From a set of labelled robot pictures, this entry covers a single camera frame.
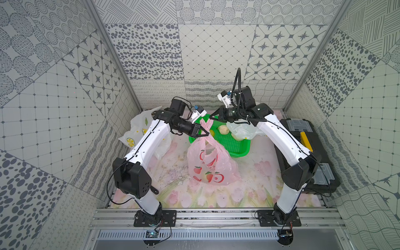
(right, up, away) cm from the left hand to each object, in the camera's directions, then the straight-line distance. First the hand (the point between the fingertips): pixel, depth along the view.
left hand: (211, 136), depth 72 cm
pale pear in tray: (+9, +2, +29) cm, 31 cm away
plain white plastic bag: (+21, +2, +22) cm, 30 cm away
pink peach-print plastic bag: (-1, -13, +2) cm, 13 cm away
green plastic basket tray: (-4, +5, 0) cm, 6 cm away
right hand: (0, +8, +2) cm, 8 cm away
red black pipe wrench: (-30, -30, +10) cm, 44 cm away
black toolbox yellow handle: (+53, -20, -1) cm, 57 cm away
